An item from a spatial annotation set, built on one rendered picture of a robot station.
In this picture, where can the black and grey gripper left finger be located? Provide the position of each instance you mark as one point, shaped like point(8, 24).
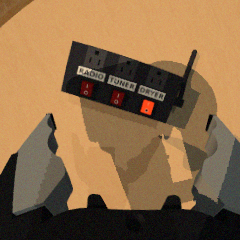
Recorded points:
point(34, 184)

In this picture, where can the black power strip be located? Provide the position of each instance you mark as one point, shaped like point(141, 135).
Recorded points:
point(122, 82)

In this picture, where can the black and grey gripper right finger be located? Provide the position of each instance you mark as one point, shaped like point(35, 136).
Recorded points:
point(216, 188)

